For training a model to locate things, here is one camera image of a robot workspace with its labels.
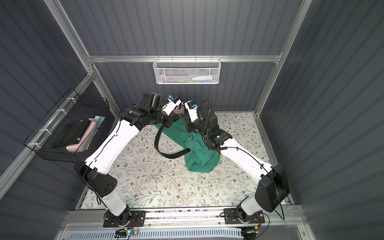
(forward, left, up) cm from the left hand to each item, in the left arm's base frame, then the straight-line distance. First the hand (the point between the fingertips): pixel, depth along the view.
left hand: (179, 117), depth 73 cm
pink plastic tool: (-16, +44, -2) cm, 47 cm away
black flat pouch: (-10, +49, -1) cm, 50 cm away
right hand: (0, -2, +1) cm, 2 cm away
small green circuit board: (-44, +27, -34) cm, 62 cm away
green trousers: (-10, -12, -23) cm, 28 cm away
